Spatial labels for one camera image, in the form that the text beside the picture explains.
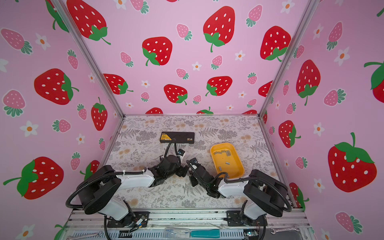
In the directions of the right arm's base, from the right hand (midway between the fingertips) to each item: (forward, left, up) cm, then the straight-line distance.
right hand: (189, 171), depth 86 cm
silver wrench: (-22, -47, -5) cm, 52 cm away
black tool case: (+26, +11, -2) cm, 28 cm away
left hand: (+5, +3, +1) cm, 6 cm away
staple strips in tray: (+18, -22, -3) cm, 29 cm away
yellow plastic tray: (+12, -22, -5) cm, 26 cm away
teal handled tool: (-28, -12, -5) cm, 31 cm away
